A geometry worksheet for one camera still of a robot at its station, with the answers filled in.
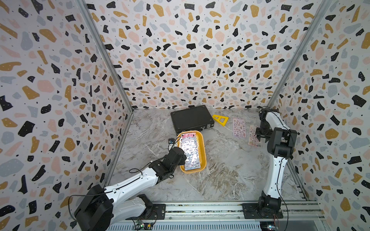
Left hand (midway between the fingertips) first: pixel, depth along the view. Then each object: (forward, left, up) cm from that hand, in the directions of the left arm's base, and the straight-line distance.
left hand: (183, 153), depth 83 cm
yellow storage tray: (+3, -11, -5) cm, 13 cm away
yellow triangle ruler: (+38, -28, -11) cm, 48 cm away
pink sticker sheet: (+25, -42, -12) cm, 50 cm away
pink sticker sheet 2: (+16, -49, -12) cm, 53 cm away
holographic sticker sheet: (+7, -3, 0) cm, 7 cm away
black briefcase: (+37, -9, -11) cm, 40 cm away
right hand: (+15, -55, -9) cm, 58 cm away
